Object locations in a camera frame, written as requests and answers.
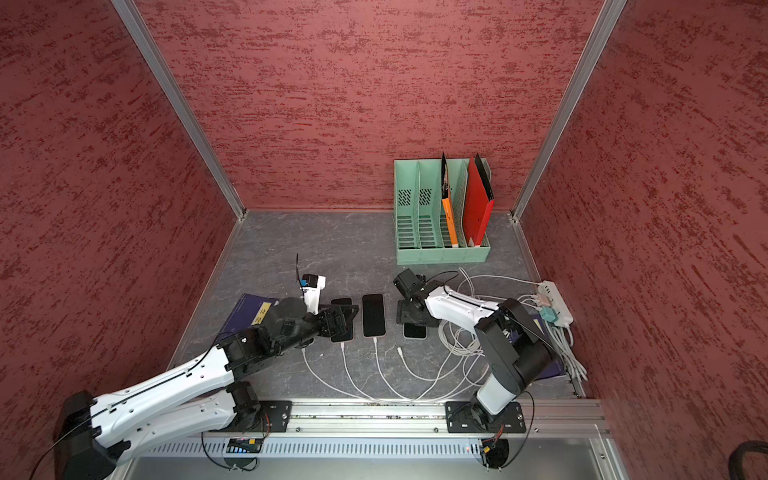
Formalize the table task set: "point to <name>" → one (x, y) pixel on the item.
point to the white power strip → (557, 302)
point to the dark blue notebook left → (251, 310)
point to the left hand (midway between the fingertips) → (345, 314)
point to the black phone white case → (412, 331)
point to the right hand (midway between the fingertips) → (413, 322)
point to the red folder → (478, 207)
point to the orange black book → (447, 203)
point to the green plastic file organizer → (422, 232)
